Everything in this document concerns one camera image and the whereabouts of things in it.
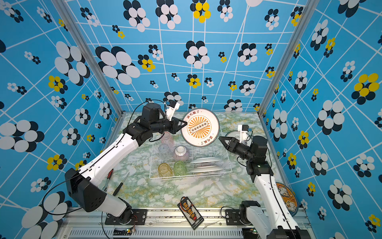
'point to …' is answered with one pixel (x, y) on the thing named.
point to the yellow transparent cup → (164, 171)
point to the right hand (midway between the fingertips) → (221, 139)
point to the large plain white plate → (207, 168)
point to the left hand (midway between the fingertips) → (187, 122)
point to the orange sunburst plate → (202, 127)
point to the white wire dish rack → (173, 158)
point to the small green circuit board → (127, 232)
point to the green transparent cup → (179, 169)
